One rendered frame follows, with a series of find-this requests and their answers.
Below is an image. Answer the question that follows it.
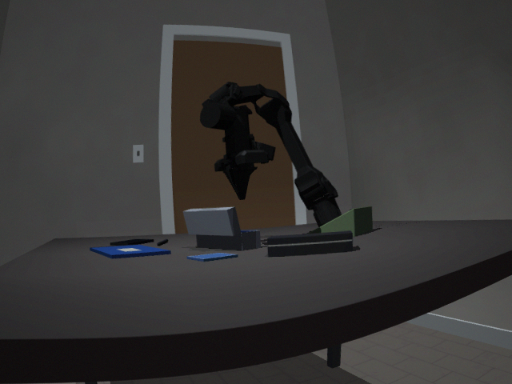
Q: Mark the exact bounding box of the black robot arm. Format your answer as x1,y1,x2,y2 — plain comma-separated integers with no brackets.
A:
200,82,342,227

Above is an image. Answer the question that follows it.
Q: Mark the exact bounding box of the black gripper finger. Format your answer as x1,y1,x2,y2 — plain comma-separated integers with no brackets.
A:
223,170,238,196
229,167,257,200

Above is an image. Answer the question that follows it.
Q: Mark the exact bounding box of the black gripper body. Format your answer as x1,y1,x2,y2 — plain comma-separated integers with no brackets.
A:
214,130,269,171

